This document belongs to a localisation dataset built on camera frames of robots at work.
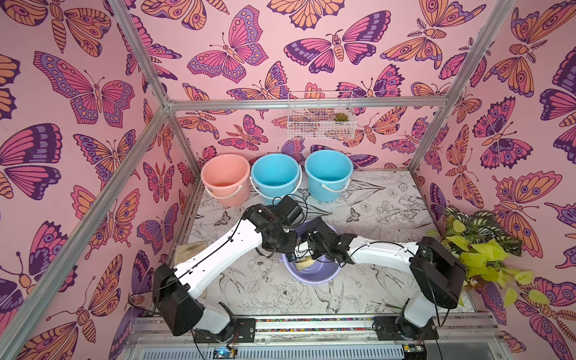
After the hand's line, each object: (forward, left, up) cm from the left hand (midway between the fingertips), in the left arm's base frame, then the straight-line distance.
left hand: (292, 247), depth 75 cm
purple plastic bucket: (-2, -6, -16) cm, 17 cm away
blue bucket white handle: (+40, +8, -7) cm, 41 cm away
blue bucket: (+43, -17, -8) cm, 47 cm away
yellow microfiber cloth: (-2, -4, -10) cm, 11 cm away
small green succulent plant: (+50, -20, +18) cm, 57 cm away
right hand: (+11, -5, -8) cm, 15 cm away
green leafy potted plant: (-4, -55, +10) cm, 56 cm away
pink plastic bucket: (+42, +33, -10) cm, 54 cm away
